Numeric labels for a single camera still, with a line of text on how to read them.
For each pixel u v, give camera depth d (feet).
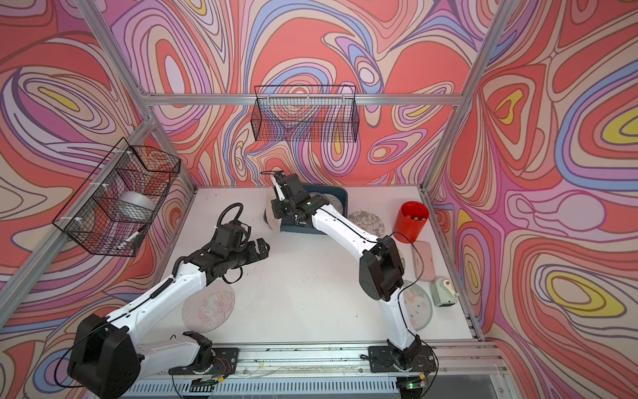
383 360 2.40
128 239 2.36
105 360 1.28
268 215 3.24
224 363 2.36
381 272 1.69
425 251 3.14
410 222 3.03
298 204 2.16
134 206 2.27
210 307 2.76
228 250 2.08
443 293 2.66
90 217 2.18
